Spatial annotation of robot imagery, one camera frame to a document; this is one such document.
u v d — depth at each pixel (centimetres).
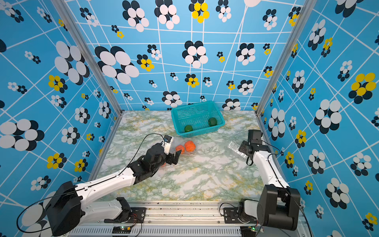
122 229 72
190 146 94
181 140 99
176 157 73
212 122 106
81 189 44
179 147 94
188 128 103
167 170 89
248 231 69
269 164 50
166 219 72
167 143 68
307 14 70
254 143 62
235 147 98
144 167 60
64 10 69
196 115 119
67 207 40
